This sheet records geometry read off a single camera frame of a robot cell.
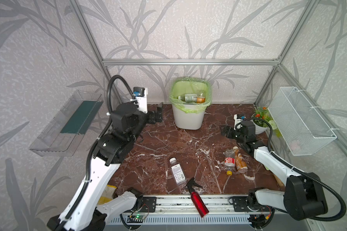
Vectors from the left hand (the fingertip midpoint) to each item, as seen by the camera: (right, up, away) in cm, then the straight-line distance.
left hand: (156, 97), depth 60 cm
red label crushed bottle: (+39, -35, +24) cm, 58 cm away
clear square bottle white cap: (+15, +5, +42) cm, 45 cm away
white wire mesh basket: (+64, -14, +2) cm, 66 cm away
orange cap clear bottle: (+23, +3, +36) cm, 43 cm away
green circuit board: (-11, -59, +11) cm, 61 cm away
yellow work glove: (-29, -50, +17) cm, 61 cm away
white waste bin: (+17, -12, +37) cm, 43 cm away
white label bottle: (+9, -40, +23) cm, 47 cm away
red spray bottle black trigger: (+21, -54, +10) cm, 59 cm away
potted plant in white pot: (+63, -14, +34) cm, 73 cm away
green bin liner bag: (+14, +13, +37) cm, 42 cm away
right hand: (+38, -12, +28) cm, 49 cm away
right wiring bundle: (+50, -61, +12) cm, 80 cm away
